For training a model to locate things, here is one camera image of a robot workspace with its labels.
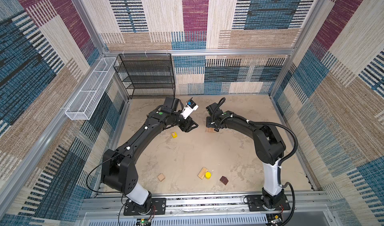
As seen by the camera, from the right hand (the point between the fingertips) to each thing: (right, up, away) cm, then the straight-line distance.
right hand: (212, 123), depth 98 cm
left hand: (-12, +4, -17) cm, 21 cm away
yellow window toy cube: (-24, -7, -1) cm, 25 cm away
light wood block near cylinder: (-7, -25, -15) cm, 30 cm away
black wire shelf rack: (-45, +34, +11) cm, 57 cm away
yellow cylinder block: (-4, -26, -17) cm, 31 cm away
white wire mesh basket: (-64, +11, -27) cm, 70 cm away
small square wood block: (-29, -27, -16) cm, 43 cm away
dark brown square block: (+4, -28, -18) cm, 34 cm away
